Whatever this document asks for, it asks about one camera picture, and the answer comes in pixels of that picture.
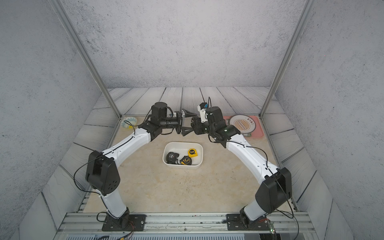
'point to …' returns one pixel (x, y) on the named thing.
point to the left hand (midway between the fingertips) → (198, 121)
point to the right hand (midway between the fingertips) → (194, 123)
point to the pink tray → (258, 132)
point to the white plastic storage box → (183, 155)
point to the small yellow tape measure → (192, 152)
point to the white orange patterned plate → (243, 123)
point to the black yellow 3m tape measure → (186, 160)
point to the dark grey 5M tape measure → (171, 158)
